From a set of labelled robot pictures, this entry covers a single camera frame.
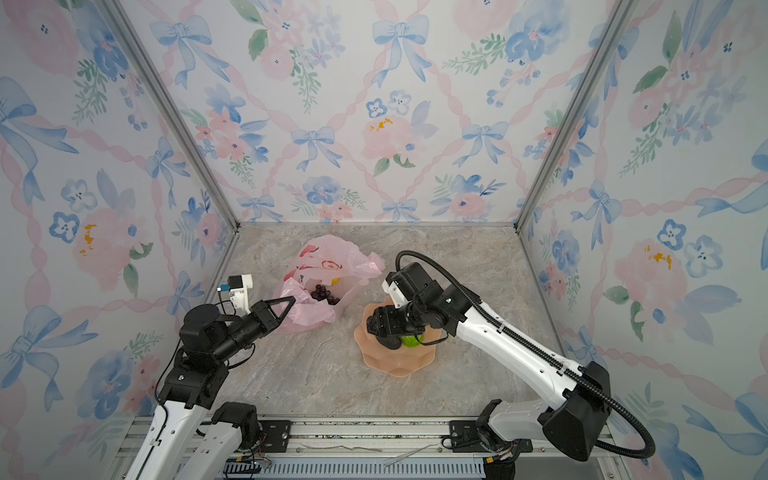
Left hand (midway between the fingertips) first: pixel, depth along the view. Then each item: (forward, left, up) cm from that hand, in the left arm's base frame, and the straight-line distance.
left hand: (294, 298), depth 68 cm
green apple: (0, -28, -22) cm, 36 cm away
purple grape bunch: (+15, 0, -22) cm, 27 cm away
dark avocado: (0, -22, -23) cm, 32 cm away
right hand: (-3, -19, -8) cm, 21 cm away
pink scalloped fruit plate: (-5, -25, -25) cm, 36 cm away
